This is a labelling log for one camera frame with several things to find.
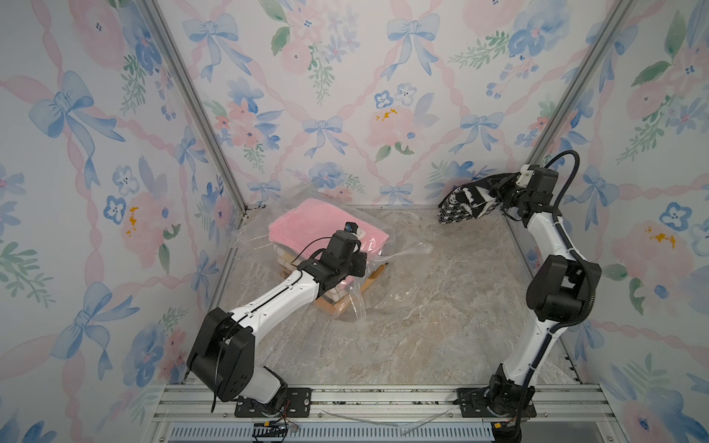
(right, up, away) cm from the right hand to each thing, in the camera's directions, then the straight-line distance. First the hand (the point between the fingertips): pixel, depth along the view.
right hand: (491, 176), depth 91 cm
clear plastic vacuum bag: (-83, -20, +10) cm, 86 cm away
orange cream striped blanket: (-52, -38, -9) cm, 65 cm away
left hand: (-42, -26, -7) cm, 50 cm away
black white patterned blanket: (-8, -8, -1) cm, 11 cm away
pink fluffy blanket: (-63, -17, -2) cm, 65 cm away
